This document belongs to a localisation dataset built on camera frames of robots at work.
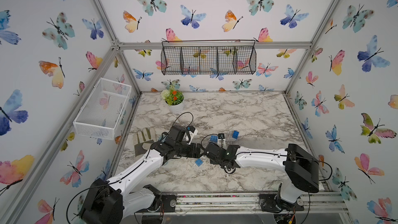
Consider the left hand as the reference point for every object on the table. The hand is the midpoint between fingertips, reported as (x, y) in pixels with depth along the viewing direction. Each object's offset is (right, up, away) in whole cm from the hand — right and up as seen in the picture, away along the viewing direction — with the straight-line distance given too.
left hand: (203, 150), depth 78 cm
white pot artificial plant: (-18, +27, +20) cm, 38 cm away
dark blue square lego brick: (+20, +5, +17) cm, 26 cm away
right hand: (+8, -4, +6) cm, 10 cm away
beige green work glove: (-36, +2, +17) cm, 40 cm away
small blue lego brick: (-3, -8, +8) cm, 12 cm away
